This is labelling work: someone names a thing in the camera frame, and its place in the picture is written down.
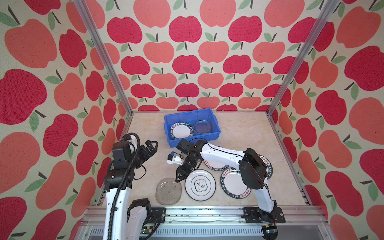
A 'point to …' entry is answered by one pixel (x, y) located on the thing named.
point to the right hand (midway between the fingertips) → (181, 177)
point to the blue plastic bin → (191, 117)
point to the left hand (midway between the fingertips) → (155, 147)
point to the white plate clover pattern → (200, 185)
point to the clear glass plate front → (168, 191)
